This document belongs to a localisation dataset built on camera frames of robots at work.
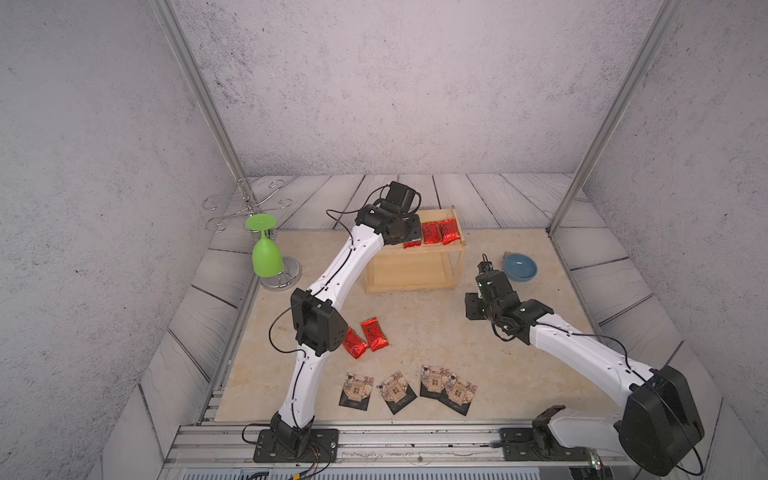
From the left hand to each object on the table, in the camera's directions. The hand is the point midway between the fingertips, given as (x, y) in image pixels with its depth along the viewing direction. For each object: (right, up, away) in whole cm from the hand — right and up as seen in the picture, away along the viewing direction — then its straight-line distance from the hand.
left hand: (422, 231), depth 87 cm
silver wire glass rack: (-50, +7, -3) cm, 50 cm away
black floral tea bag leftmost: (-18, -44, -6) cm, 48 cm away
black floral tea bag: (-7, -44, -6) cm, 45 cm away
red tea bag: (-20, -33, +1) cm, 39 cm away
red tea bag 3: (-3, -3, -1) cm, 4 cm away
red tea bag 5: (+8, 0, +2) cm, 8 cm away
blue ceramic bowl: (+37, -11, +21) cm, 44 cm away
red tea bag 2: (-14, -31, +4) cm, 34 cm away
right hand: (+15, -19, -2) cm, 24 cm away
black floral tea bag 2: (+3, -42, -4) cm, 42 cm away
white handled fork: (+32, -9, +24) cm, 41 cm away
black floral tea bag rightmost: (+9, -44, -6) cm, 45 cm away
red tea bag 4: (+3, 0, +2) cm, 4 cm away
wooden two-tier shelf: (+5, -11, +21) cm, 24 cm away
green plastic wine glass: (-43, -8, -4) cm, 44 cm away
